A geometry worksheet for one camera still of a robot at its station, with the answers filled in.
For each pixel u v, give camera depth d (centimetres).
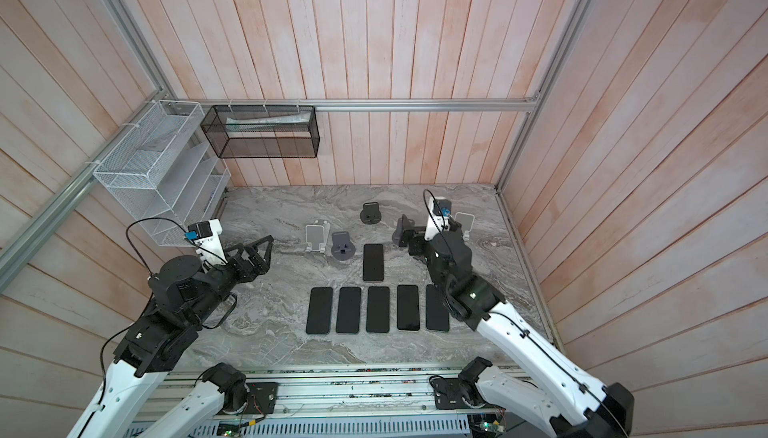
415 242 62
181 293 45
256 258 56
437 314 87
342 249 98
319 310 89
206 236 54
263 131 105
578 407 39
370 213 109
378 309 89
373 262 98
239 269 56
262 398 74
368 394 76
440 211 56
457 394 74
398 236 103
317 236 102
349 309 88
